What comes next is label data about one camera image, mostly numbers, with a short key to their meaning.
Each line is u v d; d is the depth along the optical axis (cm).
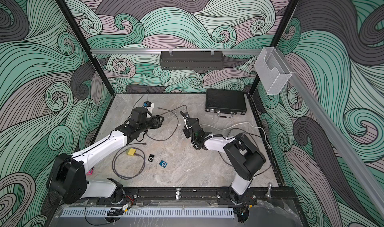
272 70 78
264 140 98
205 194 75
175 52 93
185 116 81
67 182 41
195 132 70
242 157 46
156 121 74
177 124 101
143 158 86
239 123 97
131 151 87
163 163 83
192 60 94
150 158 86
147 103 74
